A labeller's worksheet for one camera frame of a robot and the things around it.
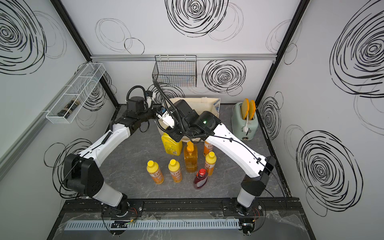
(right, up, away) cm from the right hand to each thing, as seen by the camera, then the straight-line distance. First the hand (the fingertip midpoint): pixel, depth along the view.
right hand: (170, 128), depth 65 cm
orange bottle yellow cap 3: (+1, -18, +2) cm, 18 cm away
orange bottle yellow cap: (+18, -12, +15) cm, 27 cm away
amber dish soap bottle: (+9, -15, +8) cm, 20 cm away
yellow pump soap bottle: (0, -10, +7) cm, 12 cm away
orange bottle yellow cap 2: (+18, -17, +5) cm, 25 cm away
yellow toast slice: (+42, +11, +26) cm, 51 cm away
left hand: (-7, +10, +18) cm, 22 cm away
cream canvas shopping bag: (+20, +12, +23) cm, 32 cm away
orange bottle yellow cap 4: (-8, -19, +2) cm, 21 cm away
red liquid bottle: (+14, -24, +4) cm, 28 cm away
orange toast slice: (+45, +9, +23) cm, 52 cm away
